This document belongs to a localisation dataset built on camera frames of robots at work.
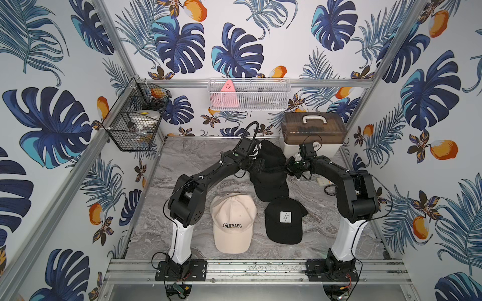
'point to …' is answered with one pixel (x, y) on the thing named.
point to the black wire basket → (133, 123)
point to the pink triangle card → (227, 96)
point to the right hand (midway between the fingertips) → (282, 167)
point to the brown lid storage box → (326, 130)
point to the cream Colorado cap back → (233, 215)
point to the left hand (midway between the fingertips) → (258, 161)
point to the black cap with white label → (283, 217)
